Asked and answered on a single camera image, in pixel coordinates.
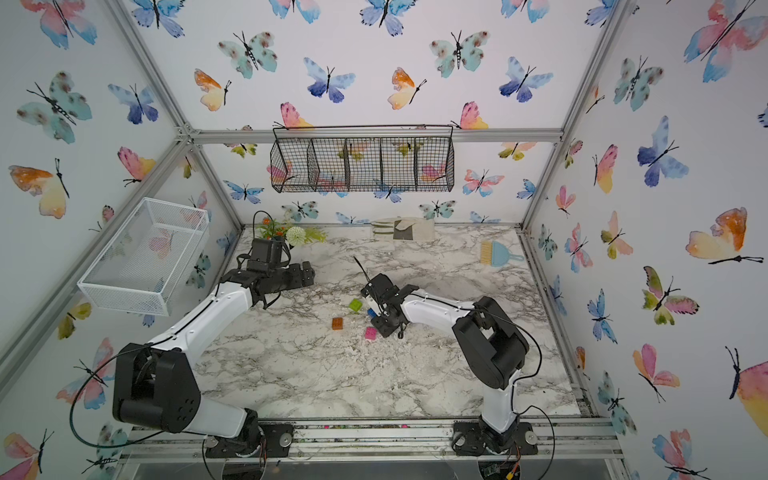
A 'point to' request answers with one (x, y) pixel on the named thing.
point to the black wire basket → (362, 158)
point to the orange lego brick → (337, 323)
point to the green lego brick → (355, 304)
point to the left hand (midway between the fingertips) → (303, 271)
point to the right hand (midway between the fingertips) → (386, 321)
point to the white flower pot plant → (294, 236)
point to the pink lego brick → (371, 333)
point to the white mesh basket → (141, 261)
